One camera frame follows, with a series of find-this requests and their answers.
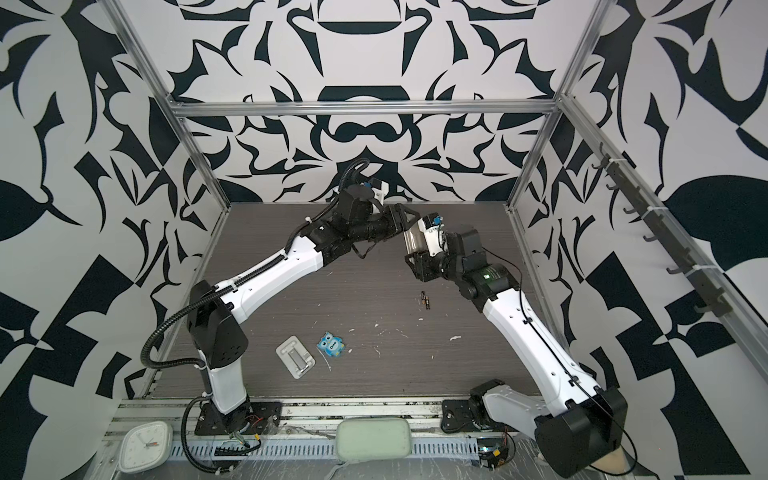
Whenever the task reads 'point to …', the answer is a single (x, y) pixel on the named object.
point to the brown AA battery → (423, 297)
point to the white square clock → (146, 447)
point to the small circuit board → (492, 452)
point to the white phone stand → (295, 356)
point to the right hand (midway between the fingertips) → (416, 252)
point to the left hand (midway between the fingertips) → (420, 211)
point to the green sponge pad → (373, 438)
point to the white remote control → (421, 239)
